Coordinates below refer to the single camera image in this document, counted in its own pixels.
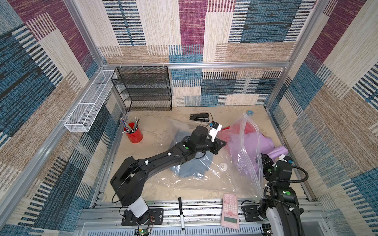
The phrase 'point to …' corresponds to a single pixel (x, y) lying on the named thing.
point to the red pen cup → (135, 137)
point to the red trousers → (239, 128)
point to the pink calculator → (230, 212)
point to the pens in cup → (135, 128)
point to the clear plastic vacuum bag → (236, 169)
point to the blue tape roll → (250, 112)
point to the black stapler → (200, 117)
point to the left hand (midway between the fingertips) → (227, 143)
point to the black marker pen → (181, 215)
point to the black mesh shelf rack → (144, 88)
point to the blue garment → (195, 167)
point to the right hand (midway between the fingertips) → (261, 161)
